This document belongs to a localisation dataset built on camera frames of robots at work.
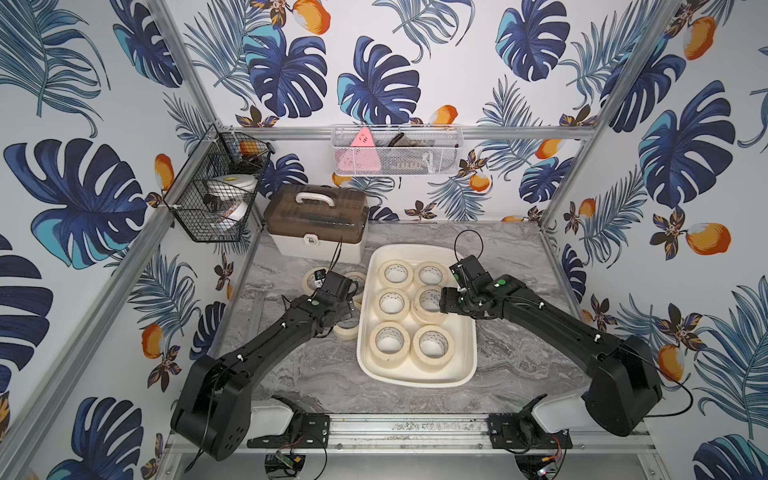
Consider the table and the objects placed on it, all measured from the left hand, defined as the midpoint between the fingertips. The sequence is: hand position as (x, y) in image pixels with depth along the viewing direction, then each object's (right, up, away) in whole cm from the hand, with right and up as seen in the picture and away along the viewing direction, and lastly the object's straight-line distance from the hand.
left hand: (338, 304), depth 86 cm
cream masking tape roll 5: (+16, -2, +11) cm, 19 cm away
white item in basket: (-27, +31, -6) cm, 42 cm away
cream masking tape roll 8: (+27, -13, +1) cm, 30 cm away
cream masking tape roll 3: (+17, +8, +19) cm, 26 cm away
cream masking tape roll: (+6, +6, +14) cm, 16 cm away
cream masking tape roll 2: (+2, -9, +3) cm, 10 cm away
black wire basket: (-41, +31, +8) cm, 52 cm away
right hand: (+32, +1, -1) cm, 32 cm away
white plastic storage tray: (+35, -18, -2) cm, 40 cm away
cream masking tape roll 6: (+26, -1, +6) cm, 27 cm away
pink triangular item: (+6, +44, +4) cm, 44 cm away
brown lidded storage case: (-8, +25, +9) cm, 27 cm away
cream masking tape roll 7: (+15, -13, +3) cm, 20 cm away
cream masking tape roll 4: (+29, +8, +17) cm, 35 cm away
